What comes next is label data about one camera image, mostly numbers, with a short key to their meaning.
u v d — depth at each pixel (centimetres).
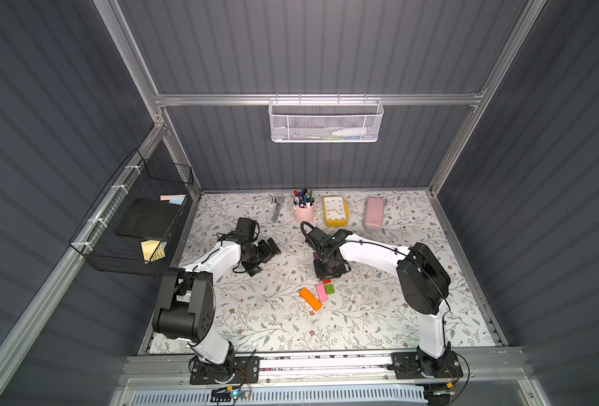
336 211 109
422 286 54
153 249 61
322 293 89
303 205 101
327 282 90
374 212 109
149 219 72
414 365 74
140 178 79
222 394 70
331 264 76
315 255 85
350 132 93
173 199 82
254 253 78
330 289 89
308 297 88
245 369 73
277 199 116
